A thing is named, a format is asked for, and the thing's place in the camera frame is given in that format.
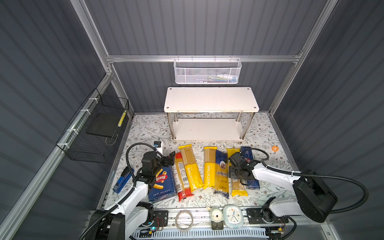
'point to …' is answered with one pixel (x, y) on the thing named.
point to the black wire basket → (91, 136)
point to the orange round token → (275, 148)
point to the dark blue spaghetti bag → (222, 174)
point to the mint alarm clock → (233, 216)
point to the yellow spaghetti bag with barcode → (237, 187)
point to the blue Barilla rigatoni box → (163, 185)
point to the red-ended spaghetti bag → (181, 177)
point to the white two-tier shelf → (209, 113)
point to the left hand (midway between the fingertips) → (166, 151)
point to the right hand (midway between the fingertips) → (235, 174)
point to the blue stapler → (125, 176)
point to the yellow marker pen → (122, 119)
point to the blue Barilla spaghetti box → (247, 152)
